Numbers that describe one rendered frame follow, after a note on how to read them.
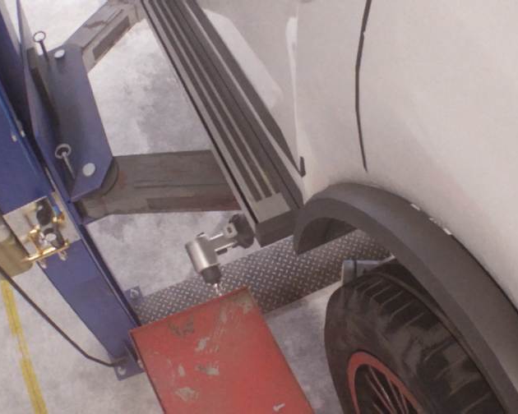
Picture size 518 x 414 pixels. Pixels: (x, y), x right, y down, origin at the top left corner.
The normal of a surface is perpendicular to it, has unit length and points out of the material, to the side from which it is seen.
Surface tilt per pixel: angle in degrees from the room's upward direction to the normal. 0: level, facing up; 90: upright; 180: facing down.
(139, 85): 0
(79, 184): 0
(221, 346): 0
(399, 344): 64
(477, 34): 78
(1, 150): 90
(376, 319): 69
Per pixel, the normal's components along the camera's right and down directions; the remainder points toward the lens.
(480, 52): -0.90, 0.23
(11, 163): 0.42, 0.75
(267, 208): -0.04, -0.55
